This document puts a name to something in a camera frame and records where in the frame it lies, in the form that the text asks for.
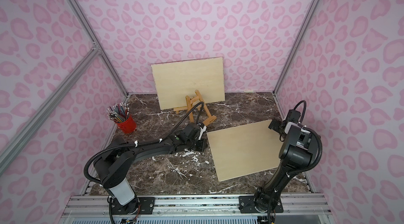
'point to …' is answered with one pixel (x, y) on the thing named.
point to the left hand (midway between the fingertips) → (210, 146)
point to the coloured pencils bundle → (119, 112)
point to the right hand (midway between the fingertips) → (280, 127)
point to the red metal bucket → (129, 126)
